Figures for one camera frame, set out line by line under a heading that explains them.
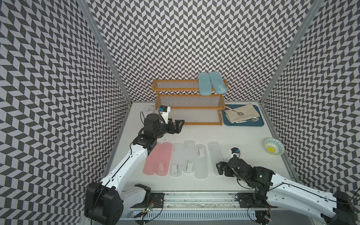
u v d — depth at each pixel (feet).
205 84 2.88
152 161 2.77
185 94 2.71
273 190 1.65
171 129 2.23
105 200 1.24
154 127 1.90
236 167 1.87
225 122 3.46
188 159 2.84
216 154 2.94
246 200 2.42
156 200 2.39
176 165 2.76
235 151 2.32
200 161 2.85
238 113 3.59
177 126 2.25
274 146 2.99
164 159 2.85
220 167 2.40
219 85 2.84
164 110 2.20
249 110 3.67
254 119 3.40
